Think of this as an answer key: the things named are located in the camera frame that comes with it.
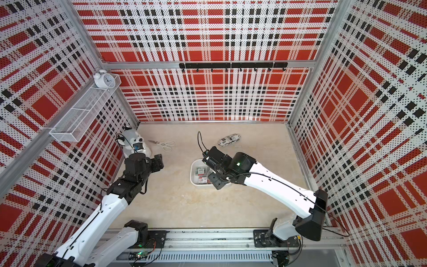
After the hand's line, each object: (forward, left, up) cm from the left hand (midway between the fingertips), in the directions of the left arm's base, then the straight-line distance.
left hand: (157, 157), depth 81 cm
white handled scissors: (+21, +5, -18) cm, 28 cm away
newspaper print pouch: (+24, -36, -16) cm, 46 cm away
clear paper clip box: (0, -19, -16) cm, 25 cm away
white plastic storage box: (+4, -16, -14) cm, 21 cm away
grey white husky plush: (+4, +10, +7) cm, 13 cm away
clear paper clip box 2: (-5, -21, -17) cm, 27 cm away
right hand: (-11, -32, +3) cm, 34 cm away
